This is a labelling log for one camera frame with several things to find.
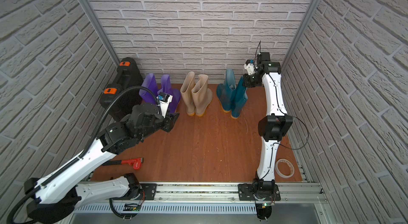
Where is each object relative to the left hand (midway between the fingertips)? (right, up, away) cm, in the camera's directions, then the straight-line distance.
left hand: (177, 110), depth 66 cm
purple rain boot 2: (-9, +11, +17) cm, 23 cm away
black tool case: (-35, +19, +26) cm, 47 cm away
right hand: (+35, +13, +21) cm, 43 cm away
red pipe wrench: (-25, -29, +15) cm, 41 cm away
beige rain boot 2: (+10, +7, +22) cm, 25 cm away
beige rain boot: (+2, +9, +15) cm, 18 cm away
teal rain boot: (+24, +9, +30) cm, 40 cm away
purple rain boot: (-19, +13, +19) cm, 30 cm away
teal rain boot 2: (+31, +4, +19) cm, 36 cm away
